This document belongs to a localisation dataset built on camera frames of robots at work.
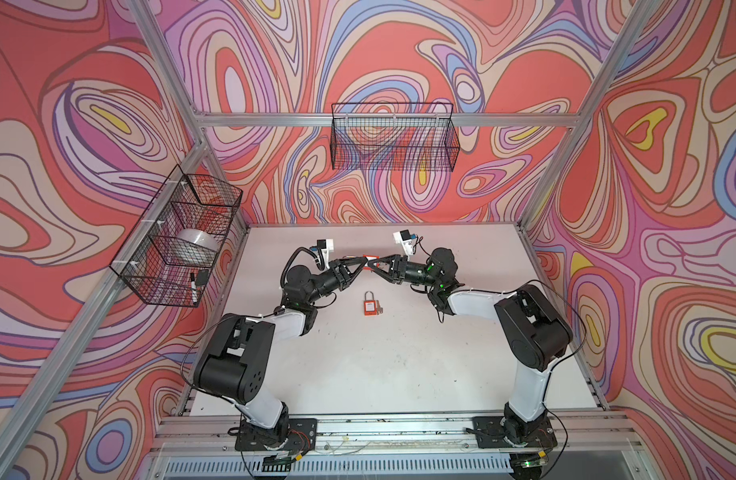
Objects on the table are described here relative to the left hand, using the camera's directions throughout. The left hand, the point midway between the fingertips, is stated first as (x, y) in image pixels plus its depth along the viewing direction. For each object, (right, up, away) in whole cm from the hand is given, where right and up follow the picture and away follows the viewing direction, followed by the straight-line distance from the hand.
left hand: (369, 264), depth 78 cm
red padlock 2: (+1, +2, +1) cm, 2 cm away
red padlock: (0, -14, +18) cm, 23 cm away
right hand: (0, -2, +2) cm, 3 cm away
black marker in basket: (-43, -6, -6) cm, 44 cm away
